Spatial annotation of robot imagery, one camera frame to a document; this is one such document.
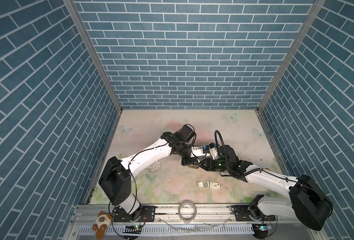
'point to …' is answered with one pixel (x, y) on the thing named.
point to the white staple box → (214, 185)
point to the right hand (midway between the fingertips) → (197, 163)
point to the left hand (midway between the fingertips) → (197, 160)
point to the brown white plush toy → (101, 223)
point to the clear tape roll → (187, 221)
